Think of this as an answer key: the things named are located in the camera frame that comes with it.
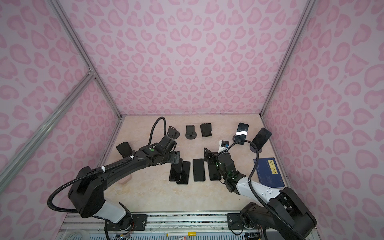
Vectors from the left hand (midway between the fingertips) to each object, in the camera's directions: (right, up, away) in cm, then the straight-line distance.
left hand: (173, 153), depth 86 cm
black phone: (+44, +11, +15) cm, 47 cm away
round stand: (+9, +11, +18) cm, 23 cm away
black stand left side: (-32, +1, +7) cm, 33 cm away
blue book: (+56, -12, +3) cm, 58 cm away
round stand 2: (-3, +11, +17) cm, 20 cm away
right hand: (+21, +3, -2) cm, 22 cm away
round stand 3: (+40, +8, +21) cm, 45 cm away
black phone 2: (+54, +8, +7) cm, 55 cm away
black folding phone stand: (+20, +14, +20) cm, 31 cm away
